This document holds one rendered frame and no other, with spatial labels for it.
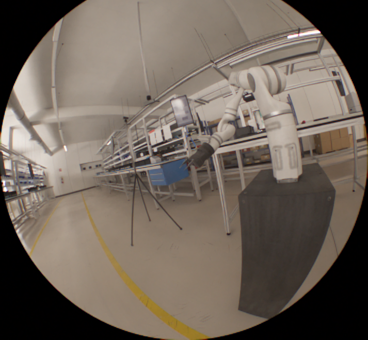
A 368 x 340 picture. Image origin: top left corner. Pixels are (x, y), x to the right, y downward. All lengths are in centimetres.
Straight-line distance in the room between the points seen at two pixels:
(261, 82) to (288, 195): 27
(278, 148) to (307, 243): 26
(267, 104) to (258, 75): 8
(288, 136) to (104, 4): 305
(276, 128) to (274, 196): 16
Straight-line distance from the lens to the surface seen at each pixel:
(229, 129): 70
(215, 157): 119
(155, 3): 304
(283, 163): 35
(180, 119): 218
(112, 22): 318
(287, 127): 35
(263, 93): 36
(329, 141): 467
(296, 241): 38
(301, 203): 31
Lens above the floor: 98
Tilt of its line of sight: 1 degrees down
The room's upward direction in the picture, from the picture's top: 13 degrees counter-clockwise
